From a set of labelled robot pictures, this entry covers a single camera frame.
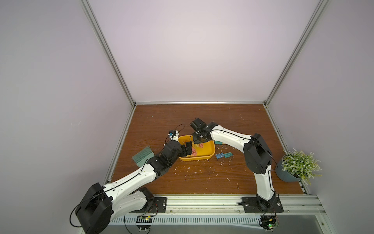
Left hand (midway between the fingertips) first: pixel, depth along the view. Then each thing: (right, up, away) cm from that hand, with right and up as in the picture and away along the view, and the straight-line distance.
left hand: (187, 142), depth 81 cm
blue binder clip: (+20, -10, +7) cm, 23 cm away
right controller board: (+40, -36, -13) cm, 55 cm away
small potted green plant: (+54, -9, -12) cm, 56 cm away
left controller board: (-22, -37, -10) cm, 44 cm away
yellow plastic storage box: (+8, -8, +11) cm, 16 cm away
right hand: (+6, +2, +11) cm, 13 cm away
